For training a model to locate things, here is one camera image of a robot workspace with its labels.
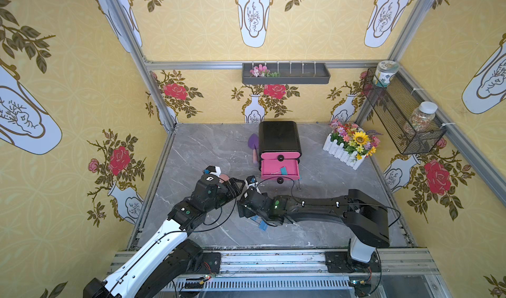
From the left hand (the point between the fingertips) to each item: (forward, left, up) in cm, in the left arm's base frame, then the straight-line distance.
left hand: (234, 184), depth 78 cm
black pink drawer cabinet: (+15, -19, +2) cm, 24 cm away
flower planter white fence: (+20, -53, -1) cm, 57 cm away
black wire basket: (+31, -72, +12) cm, 80 cm away
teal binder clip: (+10, -22, -8) cm, 25 cm away
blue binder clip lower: (-12, -11, -14) cm, 22 cm away
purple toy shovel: (+33, -8, -14) cm, 37 cm away
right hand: (-1, -5, -10) cm, 11 cm away
